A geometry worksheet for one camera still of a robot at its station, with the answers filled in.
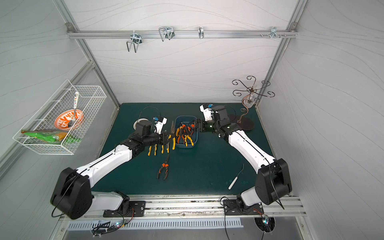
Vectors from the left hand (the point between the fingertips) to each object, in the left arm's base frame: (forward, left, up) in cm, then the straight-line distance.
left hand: (173, 137), depth 80 cm
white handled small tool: (-17, -35, -17) cm, 42 cm away
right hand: (+5, -11, +4) cm, 13 cm away
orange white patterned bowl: (-3, +48, +17) cm, 51 cm away
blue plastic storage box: (+23, +1, -13) cm, 26 cm away
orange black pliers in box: (+15, -5, -14) cm, 21 cm away
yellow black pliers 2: (0, 0, 0) cm, 1 cm away
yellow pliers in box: (+5, -6, -12) cm, 14 cm away
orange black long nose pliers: (-9, +6, -17) cm, 20 cm away
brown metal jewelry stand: (+31, -50, +2) cm, 58 cm away
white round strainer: (+21, +29, -12) cm, 38 cm away
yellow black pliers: (-6, +3, -2) cm, 7 cm away
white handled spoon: (-3, +43, +16) cm, 46 cm away
